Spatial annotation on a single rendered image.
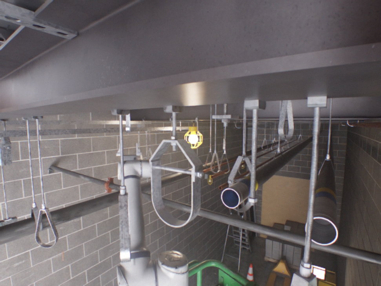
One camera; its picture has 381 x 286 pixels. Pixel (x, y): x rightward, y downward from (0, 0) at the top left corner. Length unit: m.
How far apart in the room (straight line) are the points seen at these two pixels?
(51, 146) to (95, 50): 2.33
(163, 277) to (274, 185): 7.05
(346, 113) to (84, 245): 3.35
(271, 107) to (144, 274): 1.74
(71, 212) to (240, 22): 1.37
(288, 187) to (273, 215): 1.19
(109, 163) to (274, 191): 6.13
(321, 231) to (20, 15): 0.90
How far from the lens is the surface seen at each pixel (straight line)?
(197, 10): 0.36
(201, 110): 2.48
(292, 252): 7.24
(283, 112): 1.07
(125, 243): 0.65
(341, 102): 2.10
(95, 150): 3.06
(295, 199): 7.93
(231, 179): 1.18
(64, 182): 2.94
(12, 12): 0.59
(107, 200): 1.59
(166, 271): 1.12
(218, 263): 1.61
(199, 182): 0.46
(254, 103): 0.36
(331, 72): 0.19
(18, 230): 1.40
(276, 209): 8.19
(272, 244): 7.32
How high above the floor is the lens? 4.24
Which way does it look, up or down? 5 degrees down
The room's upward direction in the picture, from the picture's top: straight up
